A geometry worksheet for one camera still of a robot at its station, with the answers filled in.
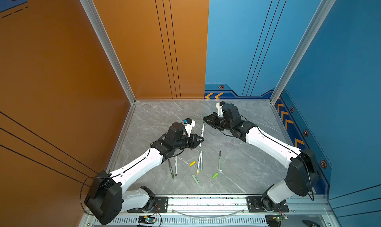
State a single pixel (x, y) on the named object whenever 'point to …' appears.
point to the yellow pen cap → (192, 163)
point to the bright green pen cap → (215, 175)
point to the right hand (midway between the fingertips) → (201, 119)
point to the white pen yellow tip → (197, 172)
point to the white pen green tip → (202, 133)
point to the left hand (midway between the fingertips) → (204, 138)
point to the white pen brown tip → (175, 166)
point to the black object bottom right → (309, 223)
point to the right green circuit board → (279, 218)
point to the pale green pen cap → (196, 180)
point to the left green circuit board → (144, 219)
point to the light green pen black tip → (220, 161)
